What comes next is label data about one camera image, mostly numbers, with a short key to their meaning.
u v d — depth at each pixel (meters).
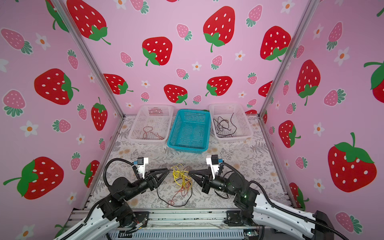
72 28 0.74
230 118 1.18
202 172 0.60
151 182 0.60
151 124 1.15
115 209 0.55
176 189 0.84
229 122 1.14
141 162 0.62
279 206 0.50
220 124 1.14
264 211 0.51
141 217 0.75
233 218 0.74
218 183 0.57
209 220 0.75
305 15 0.71
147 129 1.11
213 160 0.56
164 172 0.66
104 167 0.96
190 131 1.11
